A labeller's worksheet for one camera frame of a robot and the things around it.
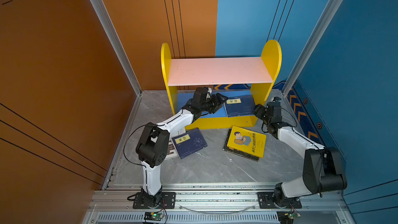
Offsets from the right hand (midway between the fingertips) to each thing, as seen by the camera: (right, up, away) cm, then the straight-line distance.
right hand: (259, 108), depth 92 cm
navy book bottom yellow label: (-42, -20, -1) cm, 46 cm away
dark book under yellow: (-14, -25, -3) cm, 29 cm away
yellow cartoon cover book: (-7, -20, 0) cm, 21 cm away
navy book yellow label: (-11, +1, 0) cm, 11 cm away
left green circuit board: (-56, -49, -21) cm, 78 cm away
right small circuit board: (+5, -49, -21) cm, 54 cm away
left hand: (-20, +5, -7) cm, 22 cm away
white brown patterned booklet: (-51, -25, -5) cm, 57 cm away
